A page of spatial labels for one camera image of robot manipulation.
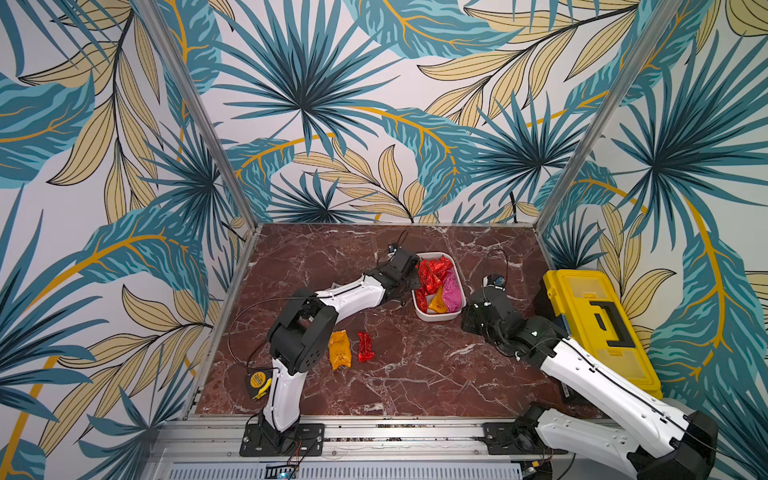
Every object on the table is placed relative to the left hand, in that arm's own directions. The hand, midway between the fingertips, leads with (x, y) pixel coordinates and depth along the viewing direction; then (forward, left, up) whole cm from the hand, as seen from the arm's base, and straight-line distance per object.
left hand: (415, 280), depth 94 cm
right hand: (-15, -12, +8) cm, 21 cm away
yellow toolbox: (-16, -44, +9) cm, 48 cm away
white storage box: (-10, -5, -4) cm, 12 cm away
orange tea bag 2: (-5, -7, -5) cm, 11 cm away
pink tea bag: (-3, -11, -2) cm, 12 cm away
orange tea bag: (-20, +22, -6) cm, 31 cm away
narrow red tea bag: (-21, +15, -6) cm, 27 cm away
